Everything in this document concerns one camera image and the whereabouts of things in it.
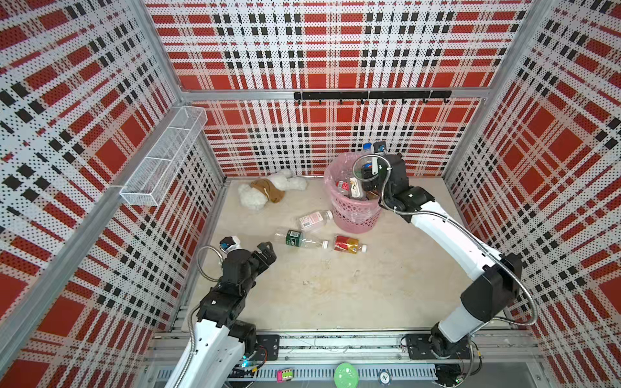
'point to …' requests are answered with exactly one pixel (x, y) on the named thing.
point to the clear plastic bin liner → (352, 202)
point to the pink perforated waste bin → (356, 229)
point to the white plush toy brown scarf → (255, 195)
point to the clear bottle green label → (296, 238)
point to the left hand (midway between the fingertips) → (266, 250)
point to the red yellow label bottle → (348, 244)
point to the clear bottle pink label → (315, 221)
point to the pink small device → (285, 375)
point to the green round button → (346, 376)
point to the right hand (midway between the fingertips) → (373, 168)
